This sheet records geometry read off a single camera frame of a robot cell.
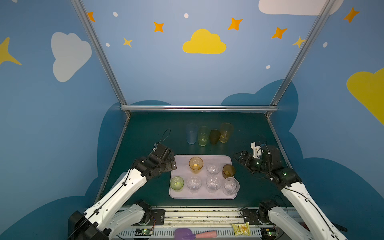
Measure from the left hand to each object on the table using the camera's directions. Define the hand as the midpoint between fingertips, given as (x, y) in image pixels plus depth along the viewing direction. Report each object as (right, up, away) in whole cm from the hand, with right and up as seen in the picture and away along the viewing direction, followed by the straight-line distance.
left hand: (169, 164), depth 79 cm
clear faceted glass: (+25, -7, +12) cm, 28 cm away
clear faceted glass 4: (+35, -14, +5) cm, 38 cm away
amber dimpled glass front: (+34, -7, +11) cm, 36 cm away
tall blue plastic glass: (+12, +16, +21) cm, 29 cm away
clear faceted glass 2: (+13, -13, +5) cm, 19 cm away
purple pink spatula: (+9, -31, -8) cm, 34 cm away
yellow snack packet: (+36, -29, -8) cm, 47 cm away
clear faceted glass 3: (+25, -13, +7) cm, 29 cm away
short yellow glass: (+14, -3, +14) cm, 20 cm away
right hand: (+36, +5, -2) cm, 36 cm away
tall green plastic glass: (+20, +15, +22) cm, 33 cm away
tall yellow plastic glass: (+35, +18, +20) cm, 44 cm away
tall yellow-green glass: (+3, -12, +5) cm, 14 cm away
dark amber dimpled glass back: (+27, +13, +23) cm, 38 cm away
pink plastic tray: (+16, -9, +5) cm, 19 cm away
